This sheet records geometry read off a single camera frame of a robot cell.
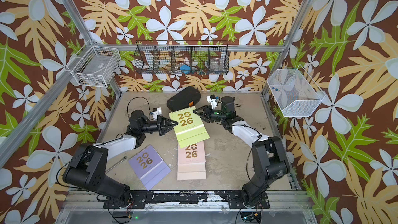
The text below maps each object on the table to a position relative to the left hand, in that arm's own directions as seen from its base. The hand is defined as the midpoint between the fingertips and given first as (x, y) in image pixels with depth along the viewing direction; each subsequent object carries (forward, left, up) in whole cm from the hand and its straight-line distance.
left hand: (177, 123), depth 76 cm
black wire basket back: (+46, -1, +8) cm, 47 cm away
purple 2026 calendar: (-15, +16, -22) cm, 31 cm away
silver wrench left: (-10, +32, -22) cm, 39 cm away
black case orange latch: (+34, -2, -18) cm, 39 cm away
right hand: (+7, -8, -1) cm, 11 cm away
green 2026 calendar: (-3, -7, -1) cm, 7 cm away
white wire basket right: (+17, -64, +4) cm, 66 cm away
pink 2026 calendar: (-13, -7, -18) cm, 23 cm away
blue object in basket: (+35, -2, +6) cm, 36 cm away
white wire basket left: (+30, +49, +12) cm, 58 cm away
